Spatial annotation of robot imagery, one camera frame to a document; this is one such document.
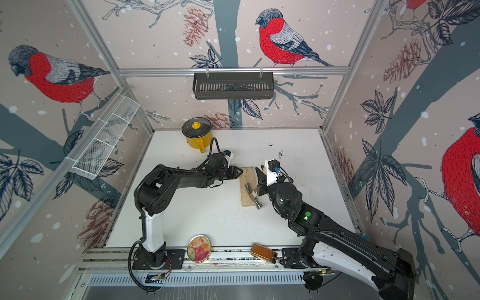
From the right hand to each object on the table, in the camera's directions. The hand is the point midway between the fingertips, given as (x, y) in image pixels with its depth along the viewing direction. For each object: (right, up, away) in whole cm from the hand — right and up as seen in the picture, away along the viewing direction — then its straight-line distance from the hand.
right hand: (258, 166), depth 71 cm
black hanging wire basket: (-15, +43, +36) cm, 58 cm away
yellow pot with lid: (-33, +16, +37) cm, 52 cm away
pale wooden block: (-5, -17, +16) cm, 24 cm away
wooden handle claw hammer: (-3, -12, +17) cm, 21 cm away
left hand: (-6, -5, +26) cm, 27 cm away
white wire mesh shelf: (-72, +2, +9) cm, 73 cm away
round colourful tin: (-24, -33, +3) cm, 41 cm away
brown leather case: (+2, -35, +1) cm, 35 cm away
